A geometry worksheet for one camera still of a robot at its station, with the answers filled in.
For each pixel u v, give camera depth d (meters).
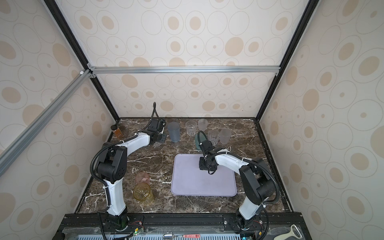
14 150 0.53
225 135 1.05
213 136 1.06
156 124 0.80
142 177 0.86
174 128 1.07
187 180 0.87
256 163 0.48
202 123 1.13
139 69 1.94
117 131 1.03
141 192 0.83
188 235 0.69
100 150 0.50
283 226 0.73
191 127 1.13
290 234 0.70
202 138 0.83
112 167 0.53
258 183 0.46
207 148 0.73
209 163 0.78
